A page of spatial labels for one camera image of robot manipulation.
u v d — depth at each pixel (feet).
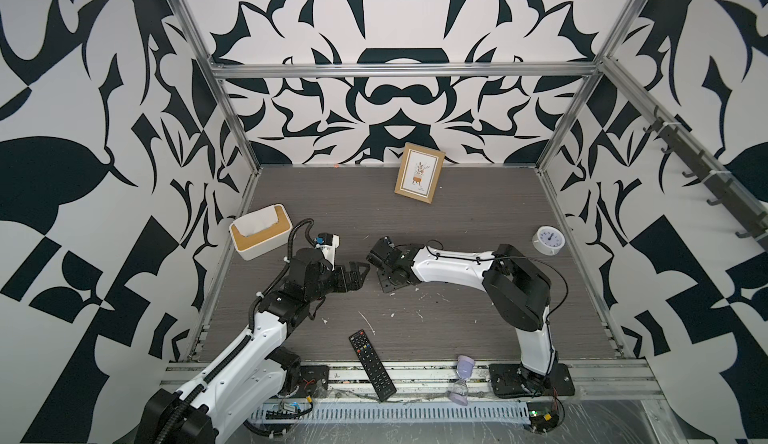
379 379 2.39
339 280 2.34
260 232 3.15
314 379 2.42
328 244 2.40
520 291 1.64
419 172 3.51
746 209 1.75
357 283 2.34
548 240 3.19
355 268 2.35
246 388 1.80
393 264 2.21
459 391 2.39
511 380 2.44
